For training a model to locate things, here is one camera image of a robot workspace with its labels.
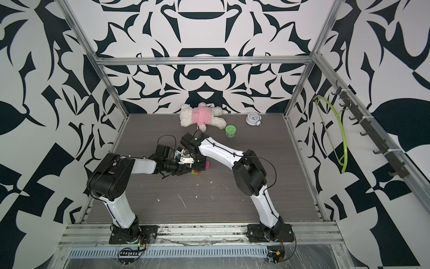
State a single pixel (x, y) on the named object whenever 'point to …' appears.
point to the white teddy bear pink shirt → (201, 115)
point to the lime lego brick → (193, 172)
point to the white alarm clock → (253, 119)
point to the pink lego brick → (208, 165)
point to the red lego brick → (196, 171)
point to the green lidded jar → (230, 130)
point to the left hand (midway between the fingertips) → (192, 167)
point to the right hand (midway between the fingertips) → (198, 161)
